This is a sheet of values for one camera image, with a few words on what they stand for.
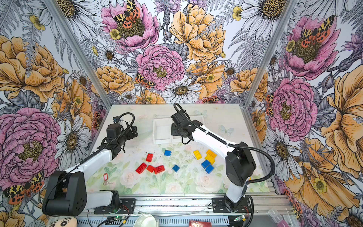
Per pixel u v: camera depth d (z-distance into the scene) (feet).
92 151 1.85
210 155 3.00
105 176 2.74
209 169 2.81
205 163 2.88
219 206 2.41
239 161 1.50
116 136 2.22
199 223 2.18
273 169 1.42
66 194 1.37
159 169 2.81
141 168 2.85
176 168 2.80
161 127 3.66
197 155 3.01
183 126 2.13
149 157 3.00
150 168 2.85
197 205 2.50
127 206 2.43
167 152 3.08
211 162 2.92
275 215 2.31
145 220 2.27
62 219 2.12
